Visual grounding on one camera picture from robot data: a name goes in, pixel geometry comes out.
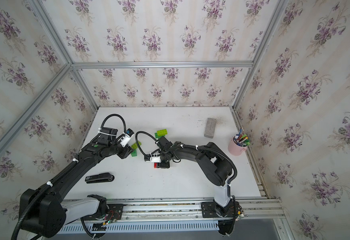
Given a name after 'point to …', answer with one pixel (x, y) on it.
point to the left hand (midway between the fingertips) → (129, 147)
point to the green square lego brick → (134, 153)
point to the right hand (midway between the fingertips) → (160, 161)
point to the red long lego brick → (155, 165)
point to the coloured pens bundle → (242, 139)
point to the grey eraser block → (210, 128)
